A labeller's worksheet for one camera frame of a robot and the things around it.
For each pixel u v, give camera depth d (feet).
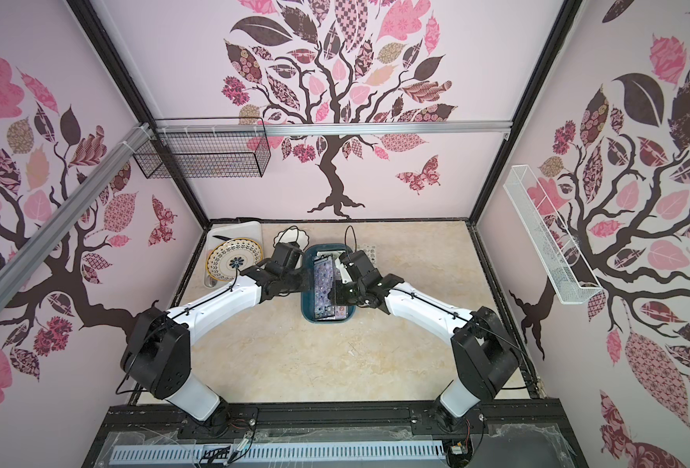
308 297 2.86
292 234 3.73
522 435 2.37
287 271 2.30
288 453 2.30
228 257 3.51
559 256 2.48
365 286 2.11
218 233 3.85
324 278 2.85
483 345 1.57
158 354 1.45
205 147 3.11
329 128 3.02
